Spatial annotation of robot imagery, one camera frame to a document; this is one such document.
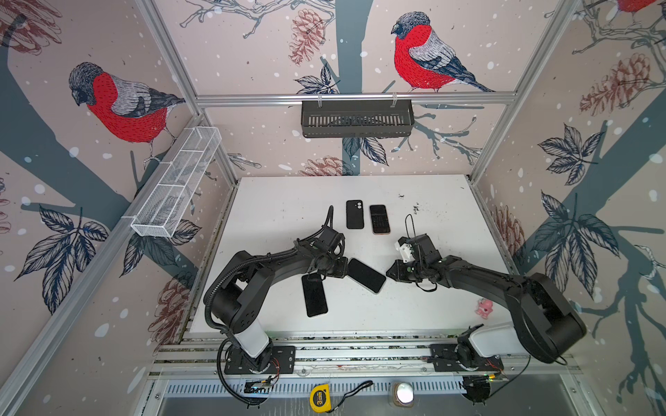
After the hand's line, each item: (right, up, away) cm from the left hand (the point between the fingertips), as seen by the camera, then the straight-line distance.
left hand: (347, 272), depth 88 cm
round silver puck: (+13, -21, -28) cm, 37 cm away
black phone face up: (-11, -6, -3) cm, 13 cm away
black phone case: (+4, +19, +21) cm, 28 cm away
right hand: (+14, -1, 0) cm, 14 cm away
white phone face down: (+7, -2, +2) cm, 7 cm away
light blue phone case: (+6, -2, +2) cm, 7 cm away
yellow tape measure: (-8, -27, -22) cm, 35 cm away
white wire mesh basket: (-54, +31, -10) cm, 63 cm away
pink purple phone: (+14, +17, +19) cm, 29 cm away
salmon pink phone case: (+14, +17, +19) cm, 29 cm away
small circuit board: (-26, -28, -16) cm, 42 cm away
